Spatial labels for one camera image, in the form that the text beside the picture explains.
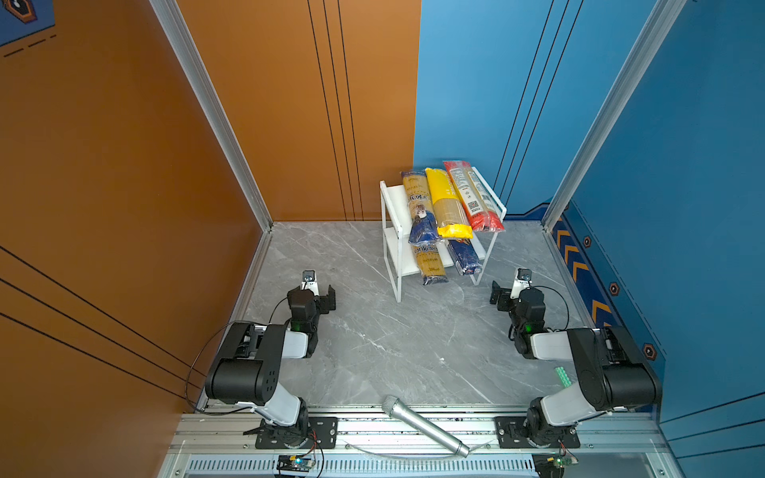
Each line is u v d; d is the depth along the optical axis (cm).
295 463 71
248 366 46
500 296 86
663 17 70
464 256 85
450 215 72
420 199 77
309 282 81
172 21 70
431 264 85
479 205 74
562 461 70
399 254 89
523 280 79
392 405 74
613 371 45
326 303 85
